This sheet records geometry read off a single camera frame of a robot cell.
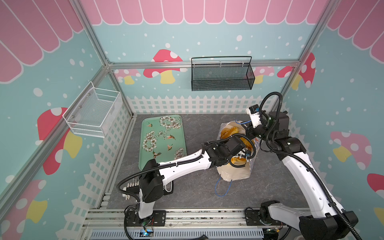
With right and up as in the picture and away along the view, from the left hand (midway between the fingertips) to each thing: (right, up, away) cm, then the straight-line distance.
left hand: (225, 143), depth 78 cm
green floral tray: (-40, +1, +27) cm, 48 cm away
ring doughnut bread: (+4, +5, +18) cm, 20 cm away
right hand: (+7, +11, -6) cm, 14 cm away
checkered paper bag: (+8, -17, +3) cm, 19 cm away
